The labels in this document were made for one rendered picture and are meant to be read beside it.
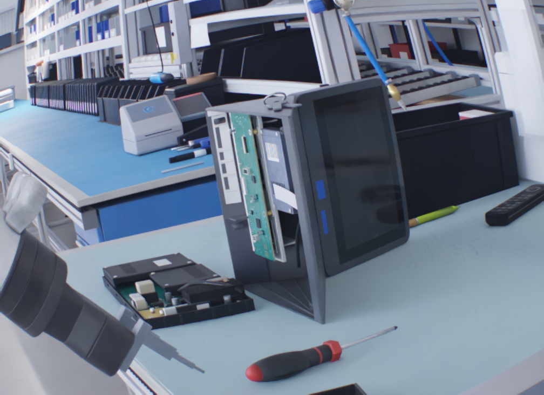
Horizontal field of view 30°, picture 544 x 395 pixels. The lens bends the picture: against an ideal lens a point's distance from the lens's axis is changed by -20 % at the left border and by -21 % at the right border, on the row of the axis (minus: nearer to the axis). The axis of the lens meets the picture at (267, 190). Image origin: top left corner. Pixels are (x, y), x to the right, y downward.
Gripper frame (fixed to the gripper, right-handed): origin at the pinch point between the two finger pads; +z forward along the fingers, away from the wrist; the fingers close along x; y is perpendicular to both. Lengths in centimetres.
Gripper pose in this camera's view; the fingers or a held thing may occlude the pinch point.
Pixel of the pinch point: (195, 366)
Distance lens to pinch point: 87.1
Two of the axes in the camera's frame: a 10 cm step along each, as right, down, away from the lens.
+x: 3.7, 0.9, -9.2
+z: 7.6, 5.3, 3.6
